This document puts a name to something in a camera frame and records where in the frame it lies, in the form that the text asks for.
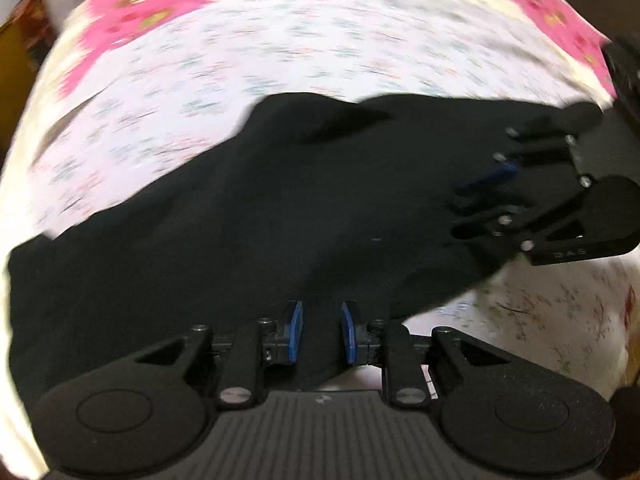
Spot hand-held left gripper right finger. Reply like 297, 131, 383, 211
340, 301, 506, 409

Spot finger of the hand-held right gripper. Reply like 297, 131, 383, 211
447, 195, 601, 261
455, 102, 603, 196

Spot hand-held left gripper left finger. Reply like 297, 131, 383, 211
135, 300, 306, 409

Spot black pants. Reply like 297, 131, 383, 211
5, 92, 608, 401

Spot white floral bed sheet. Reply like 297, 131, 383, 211
30, 0, 640, 376

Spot pink bordered printed quilt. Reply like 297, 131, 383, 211
5, 0, 631, 476

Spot wooden desk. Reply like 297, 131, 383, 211
0, 0, 66, 161

